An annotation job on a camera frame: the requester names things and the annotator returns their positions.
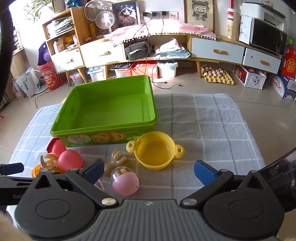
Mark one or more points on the white printer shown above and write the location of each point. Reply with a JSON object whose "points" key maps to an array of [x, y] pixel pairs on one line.
{"points": [[261, 11]]}

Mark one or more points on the red gift box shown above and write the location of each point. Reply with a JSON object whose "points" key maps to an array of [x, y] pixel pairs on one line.
{"points": [[290, 62]]}

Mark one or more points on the round mesh fan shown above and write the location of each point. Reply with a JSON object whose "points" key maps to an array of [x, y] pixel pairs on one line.
{"points": [[91, 9]]}

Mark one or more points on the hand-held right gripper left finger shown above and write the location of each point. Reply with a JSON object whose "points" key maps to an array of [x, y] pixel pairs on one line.
{"points": [[94, 172]]}

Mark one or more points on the yellow egg tray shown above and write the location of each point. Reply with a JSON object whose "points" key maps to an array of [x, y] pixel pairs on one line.
{"points": [[217, 75]]}

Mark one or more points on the stack of papers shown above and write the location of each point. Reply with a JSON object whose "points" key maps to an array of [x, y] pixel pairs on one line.
{"points": [[172, 47]]}

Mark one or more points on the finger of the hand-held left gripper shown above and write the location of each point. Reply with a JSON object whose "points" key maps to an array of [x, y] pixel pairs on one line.
{"points": [[12, 168]]}

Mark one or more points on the beige toy hand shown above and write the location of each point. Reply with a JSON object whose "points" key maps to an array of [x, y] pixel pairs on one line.
{"points": [[116, 162]]}

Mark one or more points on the pink toy pig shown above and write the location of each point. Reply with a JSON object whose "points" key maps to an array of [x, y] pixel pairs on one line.
{"points": [[69, 161]]}

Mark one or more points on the white plastic crate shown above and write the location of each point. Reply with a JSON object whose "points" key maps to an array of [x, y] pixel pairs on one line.
{"points": [[252, 77]]}

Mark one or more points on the framed cartoon picture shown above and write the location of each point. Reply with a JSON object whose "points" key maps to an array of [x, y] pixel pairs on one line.
{"points": [[199, 12]]}

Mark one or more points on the white storage box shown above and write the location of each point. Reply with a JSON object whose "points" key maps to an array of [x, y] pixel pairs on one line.
{"points": [[167, 69]]}

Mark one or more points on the blue figurine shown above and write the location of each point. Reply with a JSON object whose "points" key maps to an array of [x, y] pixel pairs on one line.
{"points": [[72, 3]]}

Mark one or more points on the pink trimmed cloth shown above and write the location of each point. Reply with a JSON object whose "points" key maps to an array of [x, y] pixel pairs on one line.
{"points": [[161, 30]]}

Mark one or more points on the white desk fan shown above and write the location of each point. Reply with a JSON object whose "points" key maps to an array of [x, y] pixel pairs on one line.
{"points": [[105, 20]]}

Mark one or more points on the potted plant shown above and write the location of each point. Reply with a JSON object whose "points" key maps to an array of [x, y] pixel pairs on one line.
{"points": [[41, 5]]}

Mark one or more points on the orange toy pieces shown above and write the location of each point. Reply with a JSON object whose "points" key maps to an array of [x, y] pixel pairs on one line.
{"points": [[49, 162]]}

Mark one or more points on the white plastic bag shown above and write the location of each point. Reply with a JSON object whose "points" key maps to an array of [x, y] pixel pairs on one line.
{"points": [[27, 82]]}

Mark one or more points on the black glossy object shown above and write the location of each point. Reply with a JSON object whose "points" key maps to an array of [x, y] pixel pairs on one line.
{"points": [[282, 173]]}

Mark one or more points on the wooden shelf cabinet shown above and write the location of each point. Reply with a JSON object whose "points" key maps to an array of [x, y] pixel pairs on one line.
{"points": [[67, 34]]}

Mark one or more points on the blue and white carton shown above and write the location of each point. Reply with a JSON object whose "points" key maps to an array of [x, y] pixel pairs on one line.
{"points": [[283, 87]]}

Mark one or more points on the clear storage box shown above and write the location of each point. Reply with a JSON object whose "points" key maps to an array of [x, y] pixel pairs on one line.
{"points": [[123, 73]]}

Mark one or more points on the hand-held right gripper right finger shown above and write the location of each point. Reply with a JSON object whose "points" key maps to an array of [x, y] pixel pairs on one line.
{"points": [[204, 172]]}

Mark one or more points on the wall socket strip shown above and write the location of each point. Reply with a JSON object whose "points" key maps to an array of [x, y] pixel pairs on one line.
{"points": [[159, 15]]}

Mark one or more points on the red toy cup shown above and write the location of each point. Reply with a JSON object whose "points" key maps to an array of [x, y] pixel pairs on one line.
{"points": [[55, 146]]}

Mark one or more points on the framed cat picture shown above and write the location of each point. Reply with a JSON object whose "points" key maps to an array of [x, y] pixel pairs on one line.
{"points": [[126, 14]]}

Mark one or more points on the clear box blue lid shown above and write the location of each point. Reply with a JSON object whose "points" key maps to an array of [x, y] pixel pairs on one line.
{"points": [[96, 74]]}

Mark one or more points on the white cabinet door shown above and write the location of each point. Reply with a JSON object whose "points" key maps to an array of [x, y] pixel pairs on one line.
{"points": [[67, 61]]}

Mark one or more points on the black printer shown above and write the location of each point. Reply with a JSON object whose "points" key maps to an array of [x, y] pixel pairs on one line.
{"points": [[137, 49]]}

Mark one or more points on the yellow toy pot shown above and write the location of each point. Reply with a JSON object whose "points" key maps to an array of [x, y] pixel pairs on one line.
{"points": [[155, 149]]}

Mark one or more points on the white drawer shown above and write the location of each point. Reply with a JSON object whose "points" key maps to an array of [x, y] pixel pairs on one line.
{"points": [[103, 53], [217, 49], [262, 61]]}

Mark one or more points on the green plastic box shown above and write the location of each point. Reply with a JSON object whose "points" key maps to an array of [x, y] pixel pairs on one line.
{"points": [[105, 109]]}

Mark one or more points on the grey checked cloth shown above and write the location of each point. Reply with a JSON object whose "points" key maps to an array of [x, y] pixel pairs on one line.
{"points": [[208, 129]]}

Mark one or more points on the microwave oven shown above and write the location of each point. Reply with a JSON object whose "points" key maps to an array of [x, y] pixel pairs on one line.
{"points": [[268, 37]]}

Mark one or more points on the red carton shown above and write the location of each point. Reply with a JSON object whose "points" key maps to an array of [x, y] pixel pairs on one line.
{"points": [[144, 69]]}

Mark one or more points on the purple plastic stool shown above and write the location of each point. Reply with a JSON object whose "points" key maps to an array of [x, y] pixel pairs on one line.
{"points": [[44, 53]]}

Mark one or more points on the wooden TV cabinet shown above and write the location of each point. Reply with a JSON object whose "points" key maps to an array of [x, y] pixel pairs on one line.
{"points": [[175, 46]]}

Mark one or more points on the pink capsule ball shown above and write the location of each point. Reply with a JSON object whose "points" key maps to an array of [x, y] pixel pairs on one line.
{"points": [[126, 183]]}

